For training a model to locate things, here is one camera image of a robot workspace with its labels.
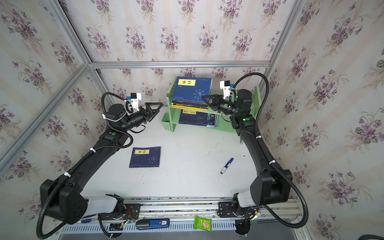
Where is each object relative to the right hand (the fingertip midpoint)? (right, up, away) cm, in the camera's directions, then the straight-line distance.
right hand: (200, 99), depth 67 cm
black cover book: (-12, 0, +15) cm, 19 cm away
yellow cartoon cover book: (-5, -3, +14) cm, 15 cm away
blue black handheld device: (-25, -56, -1) cm, 62 cm away
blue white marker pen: (+17, -37, +21) cm, 46 cm away
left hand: (-19, -3, +1) cm, 19 cm away
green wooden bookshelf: (+11, -11, -2) cm, 15 cm away
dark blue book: (-33, -33, +25) cm, 53 cm away
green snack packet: (+1, -59, +1) cm, 59 cm away
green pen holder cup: (-23, -10, +36) cm, 44 cm away
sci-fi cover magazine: (+9, -10, +28) cm, 31 cm away
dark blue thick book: (-3, -8, +29) cm, 30 cm away
